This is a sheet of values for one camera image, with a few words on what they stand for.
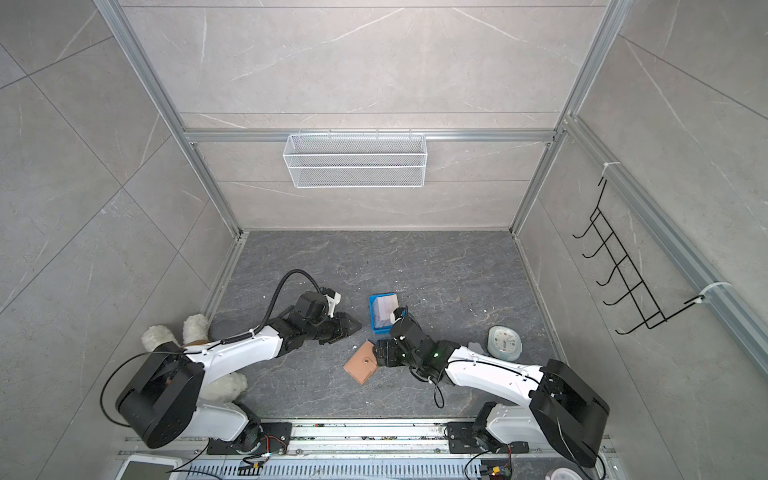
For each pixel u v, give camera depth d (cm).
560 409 41
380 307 93
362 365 84
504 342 88
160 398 42
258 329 59
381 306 93
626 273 68
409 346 62
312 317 69
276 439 73
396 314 77
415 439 75
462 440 75
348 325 79
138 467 66
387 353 72
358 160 100
